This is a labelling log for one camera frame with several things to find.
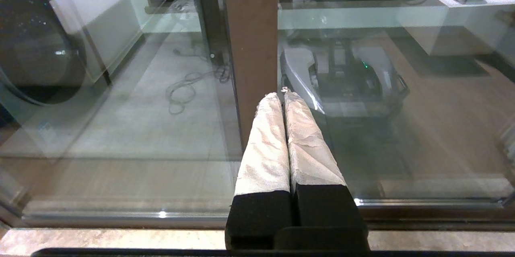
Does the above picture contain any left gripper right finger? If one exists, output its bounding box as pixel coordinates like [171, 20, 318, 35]
[284, 90, 370, 250]

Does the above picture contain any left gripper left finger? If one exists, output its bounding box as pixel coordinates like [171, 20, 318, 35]
[225, 92, 299, 250]

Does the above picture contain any brown framed fixed glass panel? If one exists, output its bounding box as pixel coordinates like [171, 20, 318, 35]
[0, 0, 279, 227]

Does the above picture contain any brown stone balcony sill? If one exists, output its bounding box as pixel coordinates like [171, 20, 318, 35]
[278, 0, 429, 10]

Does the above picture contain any white sofa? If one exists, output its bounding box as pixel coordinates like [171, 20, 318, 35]
[48, 0, 169, 84]

